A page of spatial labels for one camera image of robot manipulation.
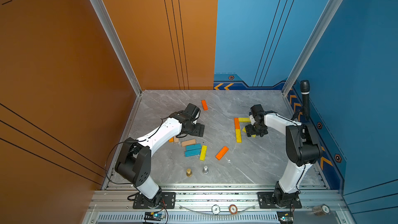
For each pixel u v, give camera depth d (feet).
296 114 2.94
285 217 2.33
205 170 2.63
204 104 3.69
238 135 3.14
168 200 2.43
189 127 2.35
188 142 3.03
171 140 1.87
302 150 1.64
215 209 2.33
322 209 2.16
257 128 2.71
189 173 2.59
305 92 2.59
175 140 3.09
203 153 2.86
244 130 3.10
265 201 2.38
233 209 2.33
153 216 2.32
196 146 3.00
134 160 1.46
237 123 3.35
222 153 2.87
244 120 3.37
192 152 2.90
